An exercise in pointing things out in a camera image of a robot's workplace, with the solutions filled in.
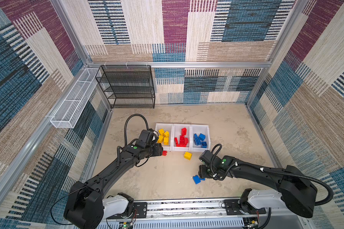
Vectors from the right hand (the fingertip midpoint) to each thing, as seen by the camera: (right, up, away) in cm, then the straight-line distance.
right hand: (205, 175), depth 84 cm
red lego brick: (-13, +19, +13) cm, 26 cm away
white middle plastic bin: (-16, +23, +19) cm, 33 cm away
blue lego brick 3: (-5, -2, -1) cm, 6 cm away
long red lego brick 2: (-13, +16, +10) cm, 23 cm away
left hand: (-26, +15, 0) cm, 30 cm away
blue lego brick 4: (-2, -1, -2) cm, 3 cm away
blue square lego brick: (-4, +21, +14) cm, 25 cm away
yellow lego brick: (-27, +24, +16) cm, 39 cm away
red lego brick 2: (-17, +18, +13) cm, 28 cm away
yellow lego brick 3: (-9, +10, +7) cm, 15 cm away
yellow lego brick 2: (-27, +19, +13) cm, 36 cm away
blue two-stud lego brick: (-3, +18, +12) cm, 22 cm away
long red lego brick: (-11, +24, +15) cm, 31 cm away
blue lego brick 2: (+2, +16, +10) cm, 19 cm away
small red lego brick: (-24, +11, +10) cm, 28 cm away
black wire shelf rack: (-54, +58, +27) cm, 83 cm away
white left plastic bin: (-23, +27, +13) cm, 38 cm away
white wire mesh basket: (-86, +37, +10) cm, 94 cm away
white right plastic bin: (-1, +26, +15) cm, 30 cm away
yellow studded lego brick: (-23, +22, +15) cm, 35 cm away
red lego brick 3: (-10, +18, +13) cm, 24 cm away
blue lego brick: (+1, +21, +15) cm, 25 cm away
